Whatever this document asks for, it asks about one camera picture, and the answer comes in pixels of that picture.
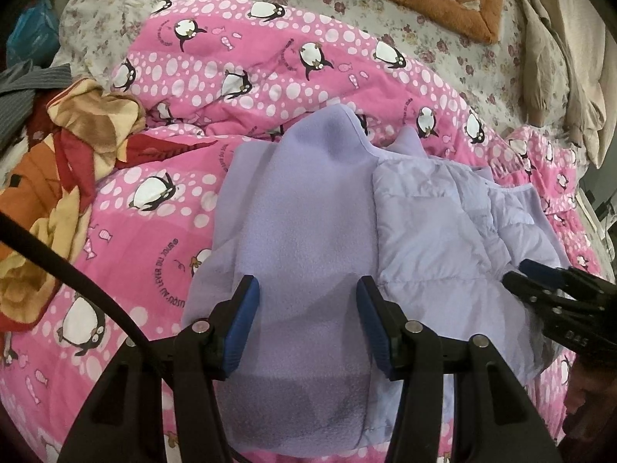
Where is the person's right forearm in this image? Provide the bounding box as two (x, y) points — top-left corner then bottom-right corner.
(561, 357), (609, 449)

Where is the blue plastic bag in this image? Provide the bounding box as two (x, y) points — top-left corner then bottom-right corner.
(10, 0), (61, 66)

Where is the pink penguin print quilt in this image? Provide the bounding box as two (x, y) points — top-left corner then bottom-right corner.
(0, 0), (603, 463)

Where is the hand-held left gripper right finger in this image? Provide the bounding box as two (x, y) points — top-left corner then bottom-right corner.
(356, 275), (562, 463)

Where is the orange yellow printed blanket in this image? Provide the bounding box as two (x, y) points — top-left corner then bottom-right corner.
(0, 77), (148, 333)

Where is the black cable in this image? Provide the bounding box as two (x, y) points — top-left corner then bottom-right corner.
(0, 211), (160, 362)

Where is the purple fleece jacket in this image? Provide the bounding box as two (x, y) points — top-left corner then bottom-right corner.
(182, 103), (572, 459)

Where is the grey striped garment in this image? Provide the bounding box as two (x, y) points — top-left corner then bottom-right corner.
(0, 60), (73, 150)

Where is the floral bed sheet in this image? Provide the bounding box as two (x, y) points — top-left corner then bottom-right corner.
(51, 0), (586, 165)

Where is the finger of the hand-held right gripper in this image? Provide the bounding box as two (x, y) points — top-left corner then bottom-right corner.
(518, 258), (617, 302)
(502, 271), (608, 350)

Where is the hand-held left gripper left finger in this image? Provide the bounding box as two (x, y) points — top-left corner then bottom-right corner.
(58, 275), (261, 463)

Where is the beige cloth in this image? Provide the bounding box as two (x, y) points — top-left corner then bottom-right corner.
(496, 0), (617, 169)

